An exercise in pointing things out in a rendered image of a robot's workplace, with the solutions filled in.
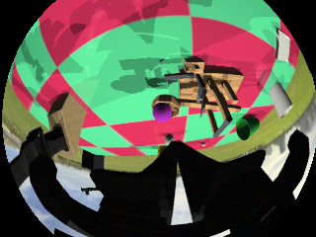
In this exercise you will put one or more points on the yellow open cup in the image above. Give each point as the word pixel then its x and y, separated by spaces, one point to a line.
pixel 161 149

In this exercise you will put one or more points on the green cup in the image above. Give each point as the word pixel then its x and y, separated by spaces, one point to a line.
pixel 246 127

